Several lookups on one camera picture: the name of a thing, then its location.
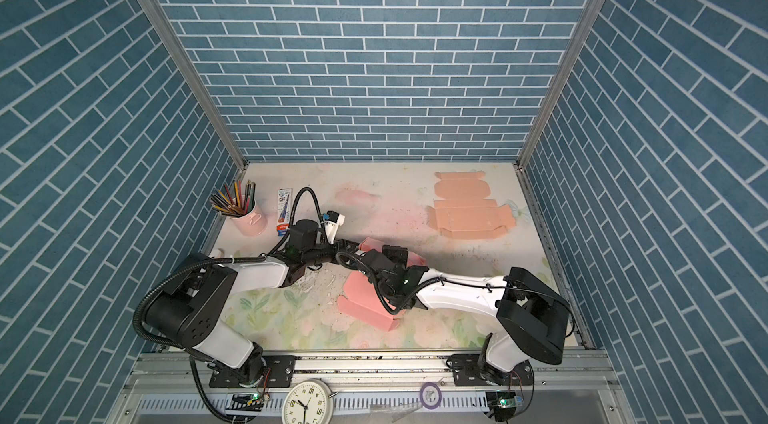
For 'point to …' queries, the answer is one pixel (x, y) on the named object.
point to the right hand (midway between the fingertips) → (392, 244)
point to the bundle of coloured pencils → (240, 202)
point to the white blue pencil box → (284, 211)
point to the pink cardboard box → (361, 300)
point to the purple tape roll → (421, 396)
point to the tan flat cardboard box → (464, 211)
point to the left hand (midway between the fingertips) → (359, 247)
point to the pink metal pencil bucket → (252, 224)
